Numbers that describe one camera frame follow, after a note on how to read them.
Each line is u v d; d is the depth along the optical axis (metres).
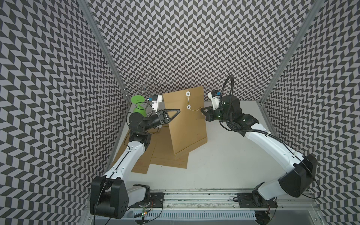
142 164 0.86
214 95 0.63
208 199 0.75
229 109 0.54
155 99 0.63
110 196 0.39
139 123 0.54
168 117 0.63
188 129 0.67
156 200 0.73
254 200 0.67
